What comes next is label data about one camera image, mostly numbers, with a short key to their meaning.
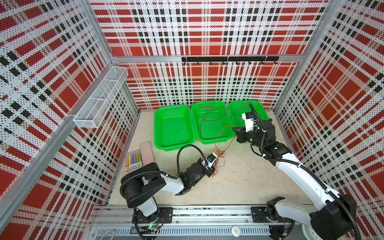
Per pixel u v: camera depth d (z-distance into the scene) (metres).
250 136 0.65
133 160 0.93
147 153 0.96
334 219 0.43
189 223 0.72
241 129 0.69
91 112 0.91
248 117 0.66
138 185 0.46
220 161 0.93
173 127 1.12
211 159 0.69
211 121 1.14
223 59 0.88
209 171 0.70
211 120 1.14
